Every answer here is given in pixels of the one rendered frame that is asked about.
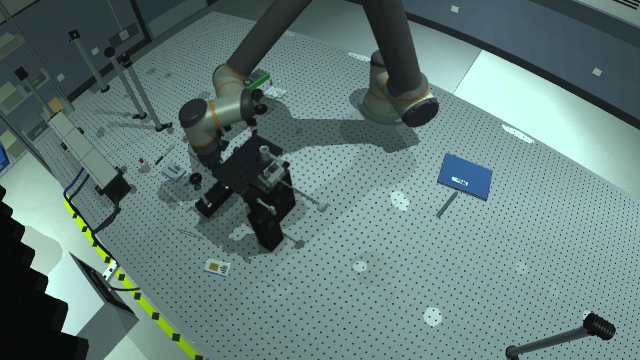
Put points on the blue notebook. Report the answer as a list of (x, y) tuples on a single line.
[(465, 176)]

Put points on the grey pen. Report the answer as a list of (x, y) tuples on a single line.
[(446, 205)]

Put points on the black round knob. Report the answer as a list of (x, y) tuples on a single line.
[(260, 108), (257, 94)]

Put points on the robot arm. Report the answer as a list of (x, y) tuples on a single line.
[(400, 50)]

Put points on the black pen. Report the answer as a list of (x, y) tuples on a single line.
[(164, 155)]

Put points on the small white card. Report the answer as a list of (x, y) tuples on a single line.
[(275, 92)]

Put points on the white cabinet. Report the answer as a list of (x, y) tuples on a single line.
[(80, 295)]

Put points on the long grey laser box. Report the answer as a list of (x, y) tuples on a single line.
[(87, 155)]

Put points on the silver post holder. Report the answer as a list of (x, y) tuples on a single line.
[(265, 151)]

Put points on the blue white flat box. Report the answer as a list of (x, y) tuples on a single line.
[(174, 171)]

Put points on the white printed card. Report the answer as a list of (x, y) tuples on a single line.
[(217, 267)]

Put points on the grey thumbscrew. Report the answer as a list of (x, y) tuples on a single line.
[(281, 161)]

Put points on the green flat device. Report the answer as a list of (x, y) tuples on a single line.
[(257, 80)]

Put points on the grey shelf unit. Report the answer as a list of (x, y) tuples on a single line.
[(20, 45)]

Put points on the grey post black foot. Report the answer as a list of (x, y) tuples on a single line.
[(125, 85), (90, 61), (146, 97), (34, 92)]

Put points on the black foam panel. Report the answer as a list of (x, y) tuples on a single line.
[(25, 290)]

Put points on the grey jack screw rod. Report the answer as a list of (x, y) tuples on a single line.
[(282, 225), (305, 196)]

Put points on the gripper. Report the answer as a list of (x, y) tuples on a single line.
[(211, 156)]

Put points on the black filter on post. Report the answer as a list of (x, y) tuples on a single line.
[(196, 176)]

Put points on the white bottle red cap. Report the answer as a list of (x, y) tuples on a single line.
[(144, 166)]

